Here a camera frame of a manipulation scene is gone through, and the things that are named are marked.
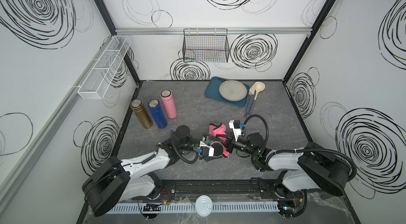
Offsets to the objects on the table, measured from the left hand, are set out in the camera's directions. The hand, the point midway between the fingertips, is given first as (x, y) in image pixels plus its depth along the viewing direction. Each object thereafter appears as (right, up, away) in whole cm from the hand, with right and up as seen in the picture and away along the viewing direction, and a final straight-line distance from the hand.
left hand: (222, 146), depth 69 cm
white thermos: (-2, +1, -4) cm, 5 cm away
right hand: (-2, +2, +6) cm, 7 cm away
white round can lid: (-8, -24, -3) cm, 25 cm away
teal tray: (-2, +27, +45) cm, 53 cm away
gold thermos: (-43, +18, +12) cm, 48 cm away
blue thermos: (-34, +17, +12) cm, 40 cm away
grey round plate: (+13, +26, +46) cm, 55 cm away
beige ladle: (+31, +29, +44) cm, 61 cm away
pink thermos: (-28, +22, +16) cm, 39 cm away
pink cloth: (-1, +6, +5) cm, 8 cm away
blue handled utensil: (+25, +24, +40) cm, 53 cm away
